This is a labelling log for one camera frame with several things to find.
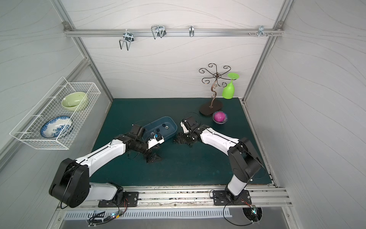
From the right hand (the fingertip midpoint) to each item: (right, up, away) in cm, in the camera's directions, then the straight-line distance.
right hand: (180, 138), depth 88 cm
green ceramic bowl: (-54, +22, -16) cm, 61 cm away
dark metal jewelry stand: (+28, +22, +25) cm, 44 cm away
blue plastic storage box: (-11, +6, +14) cm, 19 cm away
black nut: (-17, +4, +13) cm, 22 cm away
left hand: (-12, -7, -6) cm, 15 cm away
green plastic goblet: (+32, +31, +7) cm, 45 cm away
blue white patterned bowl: (-56, +10, -24) cm, 62 cm away
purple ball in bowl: (+28, +13, +13) cm, 34 cm away
